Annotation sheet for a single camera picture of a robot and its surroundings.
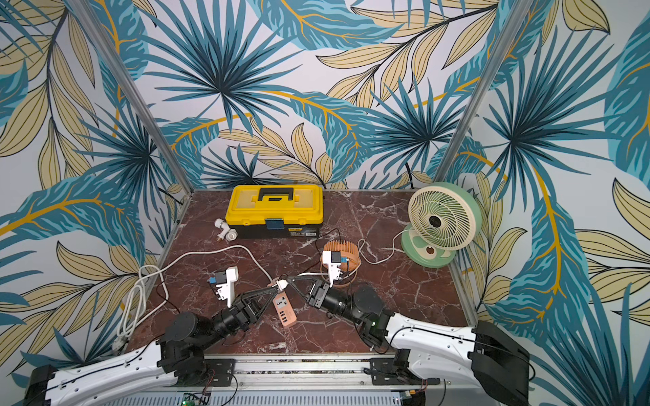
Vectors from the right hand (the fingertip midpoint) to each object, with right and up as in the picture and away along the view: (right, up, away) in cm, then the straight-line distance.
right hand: (287, 282), depth 61 cm
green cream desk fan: (+47, +15, +20) cm, 53 cm away
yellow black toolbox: (-9, +18, +29) cm, 35 cm away
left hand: (-2, -3, 0) cm, 4 cm away
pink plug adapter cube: (-1, -1, 0) cm, 1 cm away
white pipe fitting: (-31, +9, +41) cm, 52 cm away
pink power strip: (-4, -15, +21) cm, 26 cm away
